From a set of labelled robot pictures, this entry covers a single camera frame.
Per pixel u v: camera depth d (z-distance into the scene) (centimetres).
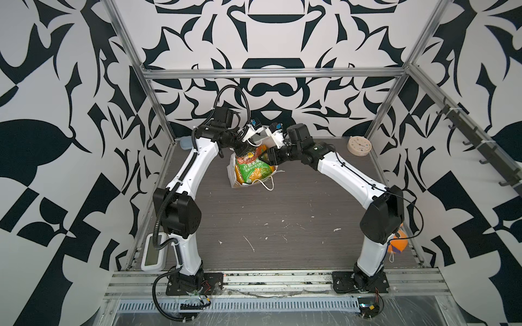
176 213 48
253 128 71
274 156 71
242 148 73
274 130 72
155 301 68
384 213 47
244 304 71
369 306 71
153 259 76
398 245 76
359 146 114
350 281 74
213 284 74
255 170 82
